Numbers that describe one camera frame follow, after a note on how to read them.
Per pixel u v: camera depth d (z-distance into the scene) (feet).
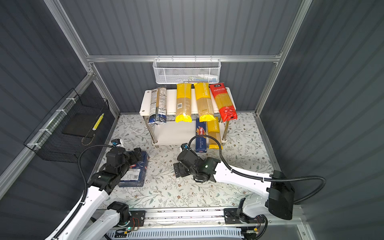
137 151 2.33
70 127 2.44
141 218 2.41
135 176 2.64
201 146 2.93
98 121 2.56
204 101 2.47
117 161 1.88
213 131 3.23
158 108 2.37
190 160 1.82
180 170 2.17
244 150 3.25
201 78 3.02
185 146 2.24
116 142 2.20
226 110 2.28
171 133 3.24
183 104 2.41
